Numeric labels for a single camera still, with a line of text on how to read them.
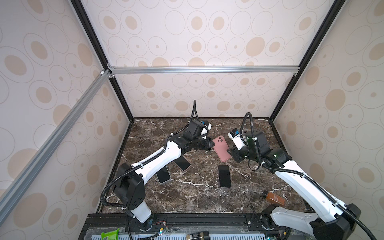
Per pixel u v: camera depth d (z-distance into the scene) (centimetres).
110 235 69
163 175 90
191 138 61
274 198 78
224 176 91
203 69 90
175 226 74
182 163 95
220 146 79
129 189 43
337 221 38
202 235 68
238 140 64
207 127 63
